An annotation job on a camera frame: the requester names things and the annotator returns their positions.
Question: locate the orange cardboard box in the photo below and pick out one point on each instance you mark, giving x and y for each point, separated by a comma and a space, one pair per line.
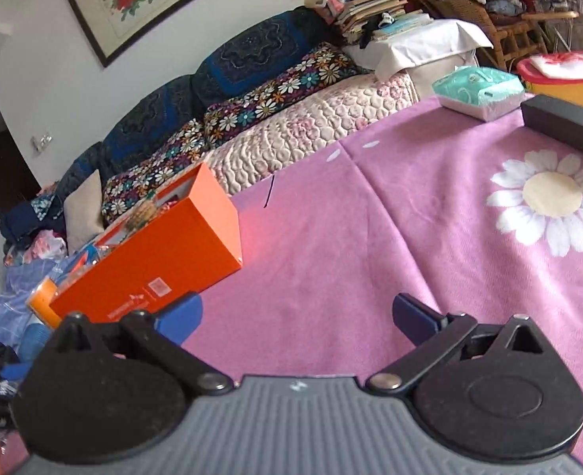
173, 252

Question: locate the white red cloth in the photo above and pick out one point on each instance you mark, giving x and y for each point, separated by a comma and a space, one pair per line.
573, 62

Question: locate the pile of clothes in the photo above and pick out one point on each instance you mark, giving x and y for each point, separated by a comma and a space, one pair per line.
34, 237

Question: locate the yellow snack packet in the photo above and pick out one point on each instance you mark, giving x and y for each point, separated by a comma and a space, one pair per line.
145, 212

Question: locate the teal tissue pack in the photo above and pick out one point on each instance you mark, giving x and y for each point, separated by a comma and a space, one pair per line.
479, 90

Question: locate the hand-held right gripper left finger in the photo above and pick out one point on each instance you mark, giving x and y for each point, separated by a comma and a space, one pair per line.
180, 316

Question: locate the stack of books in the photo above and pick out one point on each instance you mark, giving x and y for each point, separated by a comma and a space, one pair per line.
365, 2

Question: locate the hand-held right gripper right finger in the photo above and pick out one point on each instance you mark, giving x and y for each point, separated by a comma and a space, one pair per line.
412, 314

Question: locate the blue black snack packet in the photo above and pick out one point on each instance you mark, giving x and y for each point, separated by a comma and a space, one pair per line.
86, 257

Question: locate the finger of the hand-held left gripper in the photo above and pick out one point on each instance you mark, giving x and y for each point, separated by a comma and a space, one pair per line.
14, 371

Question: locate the rattan chair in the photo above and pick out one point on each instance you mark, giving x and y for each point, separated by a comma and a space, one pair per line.
499, 29

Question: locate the blue checked bedding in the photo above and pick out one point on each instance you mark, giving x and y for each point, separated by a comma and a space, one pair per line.
14, 297

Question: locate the yellow plastic tub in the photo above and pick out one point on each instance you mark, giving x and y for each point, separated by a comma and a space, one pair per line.
563, 91

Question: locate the wall switch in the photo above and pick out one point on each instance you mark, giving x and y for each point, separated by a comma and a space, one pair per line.
43, 141

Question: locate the floral cushion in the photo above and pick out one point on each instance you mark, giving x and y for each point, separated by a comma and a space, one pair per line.
281, 94
153, 168

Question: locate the pink flower printed blanket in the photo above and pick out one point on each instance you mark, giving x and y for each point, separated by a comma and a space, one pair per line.
370, 237

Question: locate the blue patterned back cushion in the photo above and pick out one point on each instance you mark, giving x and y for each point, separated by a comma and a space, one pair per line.
148, 118
79, 170
262, 49

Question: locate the beige quilted bedspread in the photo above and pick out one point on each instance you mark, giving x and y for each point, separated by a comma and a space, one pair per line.
311, 128

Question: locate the beige pillow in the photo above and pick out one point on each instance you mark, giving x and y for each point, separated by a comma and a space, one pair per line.
81, 212

